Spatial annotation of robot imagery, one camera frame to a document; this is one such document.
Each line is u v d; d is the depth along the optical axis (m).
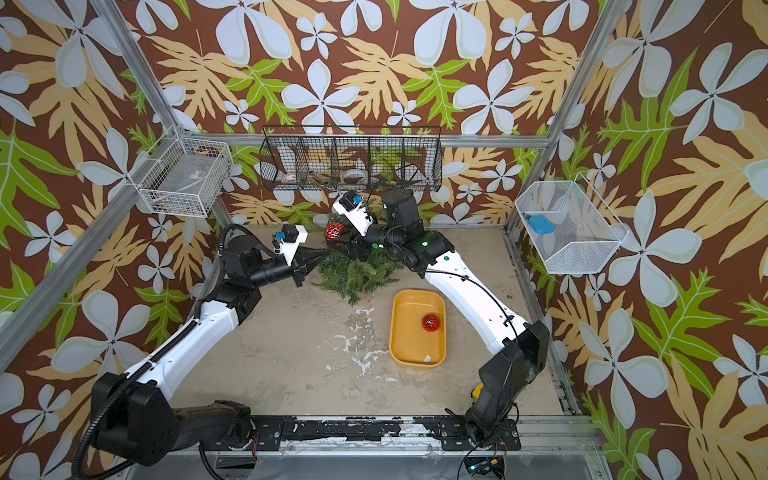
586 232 0.78
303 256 0.66
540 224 0.86
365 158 0.97
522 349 0.42
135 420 0.40
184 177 0.86
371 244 0.61
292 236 0.62
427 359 0.86
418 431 0.75
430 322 0.88
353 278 0.76
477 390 0.80
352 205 0.57
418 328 0.93
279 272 0.65
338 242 0.66
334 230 0.65
